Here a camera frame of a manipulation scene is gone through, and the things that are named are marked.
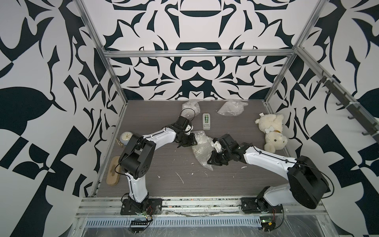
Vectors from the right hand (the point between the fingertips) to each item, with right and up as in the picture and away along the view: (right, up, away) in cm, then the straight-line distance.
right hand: (206, 160), depth 83 cm
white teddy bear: (+43, +18, +12) cm, 48 cm away
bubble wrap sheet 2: (+22, +30, +25) cm, 45 cm away
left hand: (-6, +9, +9) cm, 14 cm away
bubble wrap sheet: (-1, +5, +3) cm, 6 cm away
